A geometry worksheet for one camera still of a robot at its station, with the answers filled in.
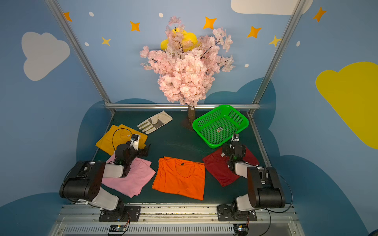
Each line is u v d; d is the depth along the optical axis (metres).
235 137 0.81
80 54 0.85
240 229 0.73
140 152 0.85
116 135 1.07
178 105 1.12
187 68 0.64
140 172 0.88
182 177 0.86
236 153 0.73
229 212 0.74
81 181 0.47
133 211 0.75
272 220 0.73
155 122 1.14
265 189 0.45
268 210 0.46
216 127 1.11
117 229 0.72
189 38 0.82
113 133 1.07
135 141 0.81
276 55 0.87
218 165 0.89
